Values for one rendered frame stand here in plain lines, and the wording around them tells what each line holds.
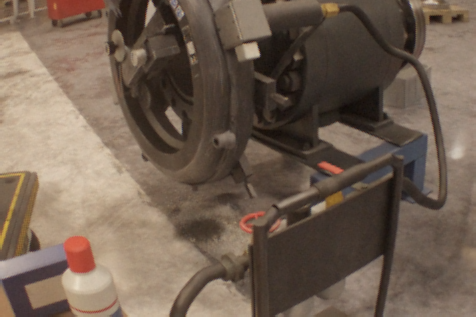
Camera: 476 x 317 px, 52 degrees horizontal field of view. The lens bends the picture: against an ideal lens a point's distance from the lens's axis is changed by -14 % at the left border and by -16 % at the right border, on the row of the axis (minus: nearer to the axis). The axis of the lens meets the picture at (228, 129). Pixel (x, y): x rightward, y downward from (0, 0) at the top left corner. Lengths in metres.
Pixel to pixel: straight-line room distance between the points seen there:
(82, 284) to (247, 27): 0.85
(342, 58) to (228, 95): 0.49
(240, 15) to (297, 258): 0.58
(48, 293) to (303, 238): 0.48
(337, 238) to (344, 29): 0.85
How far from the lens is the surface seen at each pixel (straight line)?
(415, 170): 2.07
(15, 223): 1.51
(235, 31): 1.32
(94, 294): 0.62
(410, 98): 3.14
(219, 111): 1.43
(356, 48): 1.81
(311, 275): 1.09
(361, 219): 1.13
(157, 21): 1.55
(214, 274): 0.98
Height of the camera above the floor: 1.01
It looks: 21 degrees down
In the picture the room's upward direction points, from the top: 4 degrees counter-clockwise
